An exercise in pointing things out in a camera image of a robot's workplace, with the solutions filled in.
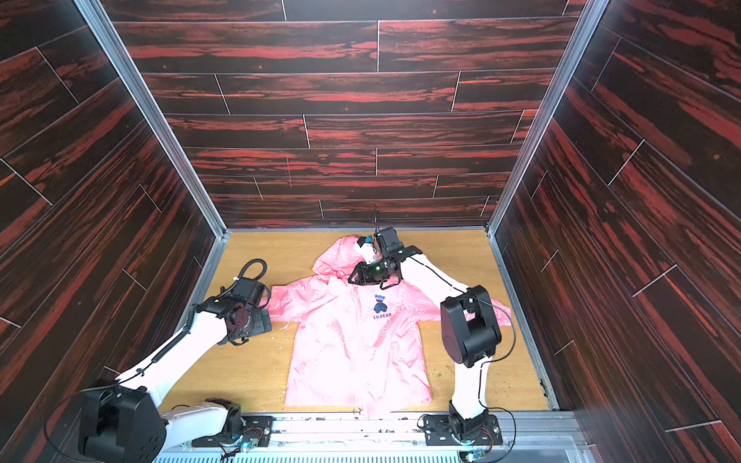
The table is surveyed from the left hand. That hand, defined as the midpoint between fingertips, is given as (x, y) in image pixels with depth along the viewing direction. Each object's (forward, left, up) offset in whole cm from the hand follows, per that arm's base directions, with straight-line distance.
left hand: (253, 327), depth 85 cm
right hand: (+16, -31, +4) cm, 35 cm away
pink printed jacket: (-1, -30, -8) cm, 31 cm away
